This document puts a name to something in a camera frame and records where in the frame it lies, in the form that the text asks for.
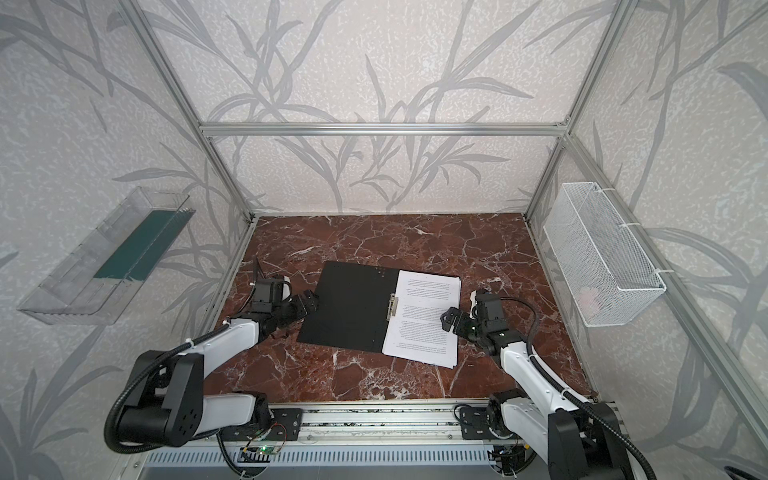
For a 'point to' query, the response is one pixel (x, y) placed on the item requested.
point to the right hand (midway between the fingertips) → (453, 312)
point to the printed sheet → (417, 331)
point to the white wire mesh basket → (608, 273)
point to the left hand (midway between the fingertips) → (313, 294)
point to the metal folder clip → (393, 304)
